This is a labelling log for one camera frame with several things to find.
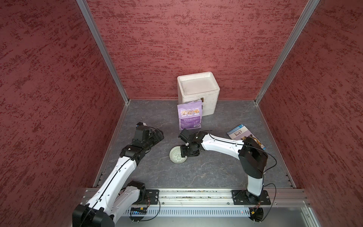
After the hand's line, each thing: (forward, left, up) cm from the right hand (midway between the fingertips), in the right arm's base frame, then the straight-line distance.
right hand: (185, 156), depth 85 cm
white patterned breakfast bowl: (+2, +7, -2) cm, 7 cm away
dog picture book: (+18, -41, -4) cm, 45 cm away
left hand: (+7, +16, +11) cm, 21 cm away
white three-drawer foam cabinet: (+44, -13, +19) cm, 50 cm away
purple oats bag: (+25, -4, +10) cm, 27 cm away
